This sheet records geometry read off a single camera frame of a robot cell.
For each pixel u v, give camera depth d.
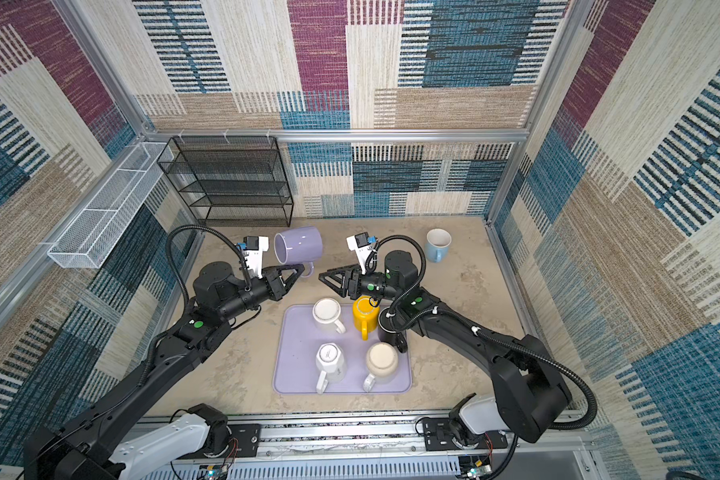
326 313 0.87
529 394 0.42
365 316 0.85
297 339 0.89
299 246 0.73
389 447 0.73
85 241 0.71
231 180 1.09
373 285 0.66
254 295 0.63
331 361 0.76
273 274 0.63
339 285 0.69
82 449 0.39
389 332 0.81
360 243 0.67
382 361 0.76
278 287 0.63
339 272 0.67
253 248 0.64
